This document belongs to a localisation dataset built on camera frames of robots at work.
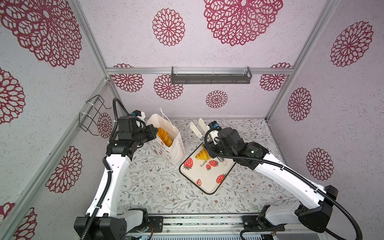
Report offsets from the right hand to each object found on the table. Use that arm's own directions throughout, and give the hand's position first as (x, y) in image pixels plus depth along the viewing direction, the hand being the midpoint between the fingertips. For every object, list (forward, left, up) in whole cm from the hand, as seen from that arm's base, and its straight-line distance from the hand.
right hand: (207, 140), depth 71 cm
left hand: (+4, +25, 0) cm, 25 cm away
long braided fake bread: (+14, +25, -15) cm, 33 cm away
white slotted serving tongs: (+6, +2, +4) cm, 7 cm away
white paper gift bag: (+1, +17, -16) cm, 23 cm away
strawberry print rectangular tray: (-4, -1, -29) cm, 29 cm away
